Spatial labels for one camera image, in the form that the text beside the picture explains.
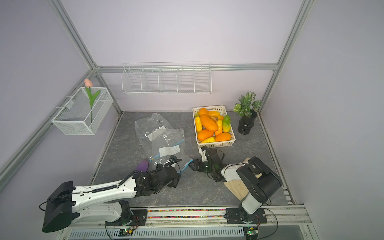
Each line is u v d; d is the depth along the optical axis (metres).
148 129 1.08
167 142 0.94
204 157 0.83
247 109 0.86
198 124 1.02
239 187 0.83
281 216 0.75
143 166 0.91
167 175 0.58
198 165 0.79
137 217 0.73
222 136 0.99
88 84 0.80
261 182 0.46
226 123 0.99
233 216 0.74
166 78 0.99
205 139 0.98
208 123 1.00
